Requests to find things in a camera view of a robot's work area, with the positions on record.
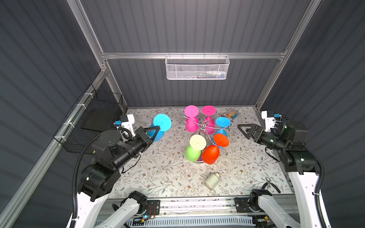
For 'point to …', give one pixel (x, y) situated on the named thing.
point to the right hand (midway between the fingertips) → (244, 130)
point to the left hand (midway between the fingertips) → (162, 127)
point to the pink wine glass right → (209, 110)
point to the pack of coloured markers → (231, 115)
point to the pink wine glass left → (192, 121)
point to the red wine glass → (210, 154)
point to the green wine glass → (197, 143)
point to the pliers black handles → (269, 182)
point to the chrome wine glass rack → (202, 125)
